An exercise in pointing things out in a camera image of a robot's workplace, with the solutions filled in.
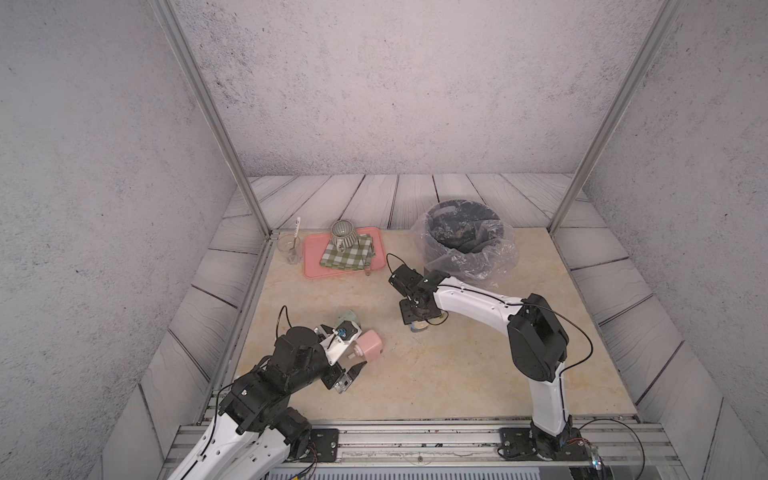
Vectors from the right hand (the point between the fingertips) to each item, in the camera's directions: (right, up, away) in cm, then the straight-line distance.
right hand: (416, 313), depth 90 cm
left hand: (-16, -4, -20) cm, 26 cm away
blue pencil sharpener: (+1, -3, -2) cm, 3 cm away
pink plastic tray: (-37, +21, +28) cm, 51 cm away
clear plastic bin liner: (+24, +19, -11) cm, 33 cm away
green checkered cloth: (-20, +17, +21) cm, 34 cm away
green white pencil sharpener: (-20, 0, -3) cm, 20 cm away
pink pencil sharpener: (-13, -7, -7) cm, 17 cm away
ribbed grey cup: (-25, +25, +23) cm, 42 cm away
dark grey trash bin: (+16, +22, +6) cm, 28 cm away
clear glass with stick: (-44, +21, +21) cm, 53 cm away
